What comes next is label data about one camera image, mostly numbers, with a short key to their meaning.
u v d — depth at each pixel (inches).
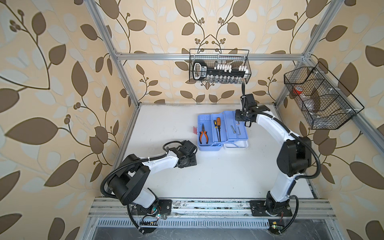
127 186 17.1
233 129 36.3
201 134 40.1
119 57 36.4
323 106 29.2
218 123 38.8
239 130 36.2
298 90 34.8
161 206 29.1
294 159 19.0
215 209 29.7
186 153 27.2
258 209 28.9
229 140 34.0
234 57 35.9
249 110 27.0
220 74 33.4
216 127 38.2
